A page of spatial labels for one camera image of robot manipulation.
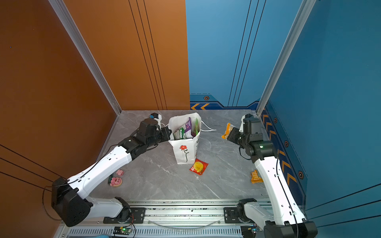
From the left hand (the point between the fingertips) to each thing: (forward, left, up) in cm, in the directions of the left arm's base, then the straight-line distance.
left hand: (173, 129), depth 78 cm
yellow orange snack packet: (-1, -29, +4) cm, 29 cm away
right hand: (-3, -28, +3) cm, 29 cm away
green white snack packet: (-1, -4, -3) cm, 5 cm away
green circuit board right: (-42, -38, -26) cm, 62 cm away
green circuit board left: (-42, +23, -26) cm, 55 cm away
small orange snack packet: (-17, -46, -23) cm, 54 cm away
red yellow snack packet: (-11, -14, -23) cm, 29 cm away
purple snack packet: (+2, -7, -5) cm, 9 cm away
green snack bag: (+2, -12, -4) cm, 13 cm away
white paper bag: (-8, -6, -8) cm, 13 cm away
